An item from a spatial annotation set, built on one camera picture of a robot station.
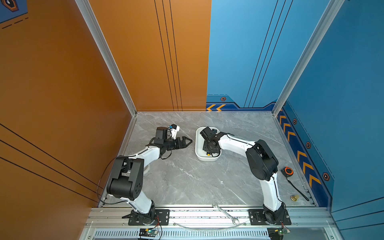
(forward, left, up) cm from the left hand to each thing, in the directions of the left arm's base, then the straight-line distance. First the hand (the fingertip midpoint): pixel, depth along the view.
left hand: (187, 141), depth 91 cm
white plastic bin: (-5, -9, -8) cm, 13 cm away
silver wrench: (-33, -16, -11) cm, 38 cm away
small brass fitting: (-29, -58, -9) cm, 65 cm away
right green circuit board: (-44, -45, -11) cm, 64 cm away
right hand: (0, -12, -10) cm, 15 cm away
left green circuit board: (-45, +17, -12) cm, 49 cm away
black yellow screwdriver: (-5, -13, -6) cm, 15 cm away
